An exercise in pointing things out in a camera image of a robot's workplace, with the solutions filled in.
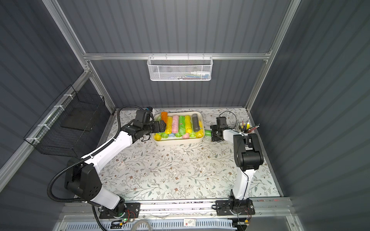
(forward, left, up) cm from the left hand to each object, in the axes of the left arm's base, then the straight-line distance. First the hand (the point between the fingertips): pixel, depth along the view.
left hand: (161, 125), depth 84 cm
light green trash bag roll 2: (+4, +1, -16) cm, 16 cm away
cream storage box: (0, -5, -16) cm, 17 cm away
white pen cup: (+6, -55, -10) cm, 56 cm away
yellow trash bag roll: (+3, +6, -16) cm, 18 cm away
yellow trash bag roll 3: (+9, -16, -12) cm, 22 cm away
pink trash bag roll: (+4, -15, -17) cm, 22 cm away
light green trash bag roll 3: (+5, -19, -18) cm, 26 cm away
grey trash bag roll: (+12, -21, -13) cm, 28 cm away
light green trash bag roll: (+4, -9, -16) cm, 19 cm away
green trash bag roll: (+6, -30, -17) cm, 35 cm away
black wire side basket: (-9, +49, +8) cm, 51 cm away
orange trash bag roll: (+16, +1, -9) cm, 18 cm away
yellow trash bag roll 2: (+5, -24, -15) cm, 29 cm away
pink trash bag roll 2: (+10, -7, -11) cm, 17 cm away
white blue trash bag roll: (+5, -5, -16) cm, 17 cm away
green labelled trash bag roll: (+10, -12, -13) cm, 20 cm away
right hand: (+9, -33, -16) cm, 38 cm away
